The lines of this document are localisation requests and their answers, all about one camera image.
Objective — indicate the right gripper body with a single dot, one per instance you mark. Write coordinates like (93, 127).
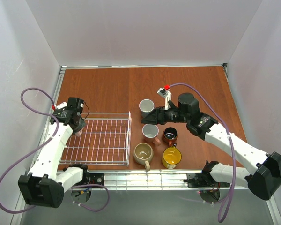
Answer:
(160, 115)

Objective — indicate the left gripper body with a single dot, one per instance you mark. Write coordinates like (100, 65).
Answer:
(77, 123)

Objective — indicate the blue floral mug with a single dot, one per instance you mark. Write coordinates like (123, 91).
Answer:
(146, 106)

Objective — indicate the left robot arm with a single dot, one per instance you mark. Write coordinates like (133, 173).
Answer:
(43, 186)

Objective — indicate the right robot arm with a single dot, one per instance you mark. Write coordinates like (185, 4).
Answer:
(260, 171)

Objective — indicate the white and pink mug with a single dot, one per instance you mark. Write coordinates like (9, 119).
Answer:
(150, 133)

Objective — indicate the brown mug black interior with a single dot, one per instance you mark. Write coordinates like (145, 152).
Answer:
(170, 136)

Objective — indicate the beige ceramic mug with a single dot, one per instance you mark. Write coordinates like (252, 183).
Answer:
(143, 154)

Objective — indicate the yellow enamel mug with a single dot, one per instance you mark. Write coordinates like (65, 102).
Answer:
(171, 157)

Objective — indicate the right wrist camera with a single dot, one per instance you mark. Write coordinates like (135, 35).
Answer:
(166, 94)

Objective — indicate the white wire dish rack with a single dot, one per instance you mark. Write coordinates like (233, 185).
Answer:
(105, 140)

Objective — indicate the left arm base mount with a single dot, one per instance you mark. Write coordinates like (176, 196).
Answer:
(96, 178)

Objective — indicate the aluminium frame rail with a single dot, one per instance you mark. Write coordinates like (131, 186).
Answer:
(120, 90)

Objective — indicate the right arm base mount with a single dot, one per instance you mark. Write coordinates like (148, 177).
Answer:
(203, 180)

